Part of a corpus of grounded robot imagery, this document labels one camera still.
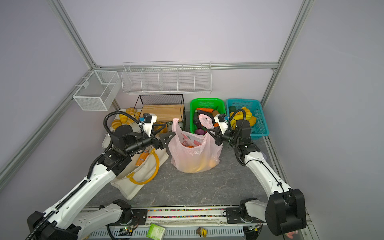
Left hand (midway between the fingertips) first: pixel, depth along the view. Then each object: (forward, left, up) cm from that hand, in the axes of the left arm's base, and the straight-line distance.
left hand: (169, 131), depth 66 cm
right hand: (+5, -18, -8) cm, 21 cm away
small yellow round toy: (-36, -12, -31) cm, 49 cm away
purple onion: (+20, -15, -28) cm, 38 cm away
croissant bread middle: (+38, +42, -31) cm, 64 cm away
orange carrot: (+42, -22, -29) cm, 56 cm away
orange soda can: (-2, +17, -19) cm, 26 cm away
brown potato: (+38, -28, -31) cm, 57 cm away
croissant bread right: (+45, +37, -32) cm, 66 cm away
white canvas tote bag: (-9, +15, -16) cm, 23 cm away
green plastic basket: (+48, -21, -28) cm, 59 cm away
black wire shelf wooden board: (+35, +7, -18) cm, 40 cm away
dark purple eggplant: (+32, -13, -28) cm, 45 cm away
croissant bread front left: (+33, +46, -31) cm, 64 cm away
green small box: (-34, +9, -31) cm, 47 cm away
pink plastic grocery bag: (-4, -9, -14) cm, 17 cm away
